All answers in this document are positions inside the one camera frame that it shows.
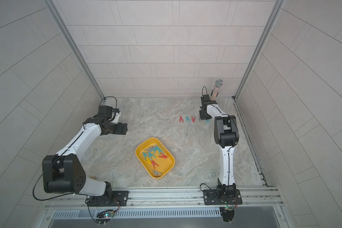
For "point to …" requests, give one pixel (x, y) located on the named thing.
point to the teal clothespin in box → (145, 156)
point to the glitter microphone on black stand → (218, 83)
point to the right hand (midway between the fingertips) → (207, 114)
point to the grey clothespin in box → (156, 172)
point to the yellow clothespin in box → (147, 160)
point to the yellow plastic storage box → (156, 157)
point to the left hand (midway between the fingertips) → (122, 126)
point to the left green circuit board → (104, 216)
